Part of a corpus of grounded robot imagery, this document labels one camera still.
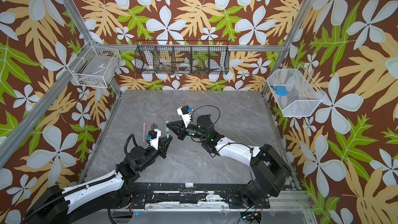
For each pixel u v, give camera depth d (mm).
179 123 684
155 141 662
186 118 659
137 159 585
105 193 543
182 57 977
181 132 651
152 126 1011
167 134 736
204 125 595
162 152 679
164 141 720
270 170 436
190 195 764
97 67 861
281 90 858
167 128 717
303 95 776
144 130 985
